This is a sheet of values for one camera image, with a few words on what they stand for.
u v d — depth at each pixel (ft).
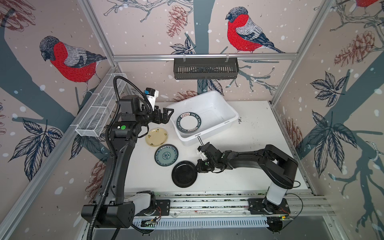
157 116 1.96
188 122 3.52
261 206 2.42
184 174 2.79
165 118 2.01
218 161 2.25
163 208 2.39
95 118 2.39
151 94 1.91
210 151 2.30
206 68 3.41
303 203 2.52
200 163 2.52
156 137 3.31
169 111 2.03
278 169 1.57
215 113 3.76
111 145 1.42
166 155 3.03
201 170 2.45
